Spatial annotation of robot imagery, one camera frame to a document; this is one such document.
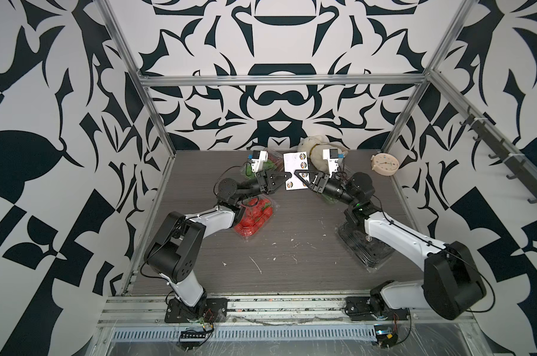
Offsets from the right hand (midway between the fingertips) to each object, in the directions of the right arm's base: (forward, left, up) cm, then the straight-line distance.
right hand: (296, 173), depth 69 cm
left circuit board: (-40, +35, -36) cm, 64 cm away
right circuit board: (-39, -27, -35) cm, 59 cm away
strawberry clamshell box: (+3, +13, -28) cm, 31 cm away
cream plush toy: (+38, -14, -24) cm, 47 cm away
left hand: (-1, +2, +1) cm, 3 cm away
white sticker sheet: (+4, +1, +1) cm, 4 cm away
